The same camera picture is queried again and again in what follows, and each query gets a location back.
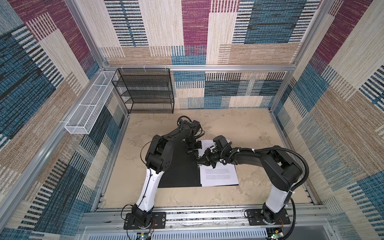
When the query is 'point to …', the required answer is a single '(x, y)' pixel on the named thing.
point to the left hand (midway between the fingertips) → (200, 154)
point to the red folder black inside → (183, 170)
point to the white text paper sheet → (221, 175)
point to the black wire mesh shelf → (145, 90)
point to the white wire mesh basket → (82, 118)
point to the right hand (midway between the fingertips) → (196, 162)
